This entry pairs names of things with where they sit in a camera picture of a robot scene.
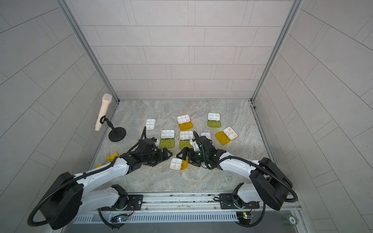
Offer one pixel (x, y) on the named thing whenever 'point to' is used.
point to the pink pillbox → (207, 135)
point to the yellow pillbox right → (225, 136)
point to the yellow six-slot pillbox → (184, 122)
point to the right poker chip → (289, 220)
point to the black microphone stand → (117, 134)
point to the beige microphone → (106, 101)
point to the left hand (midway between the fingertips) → (171, 156)
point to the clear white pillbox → (150, 124)
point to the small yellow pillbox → (178, 164)
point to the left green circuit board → (122, 218)
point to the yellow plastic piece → (110, 158)
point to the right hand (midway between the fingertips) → (182, 160)
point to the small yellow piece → (98, 165)
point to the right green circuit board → (245, 218)
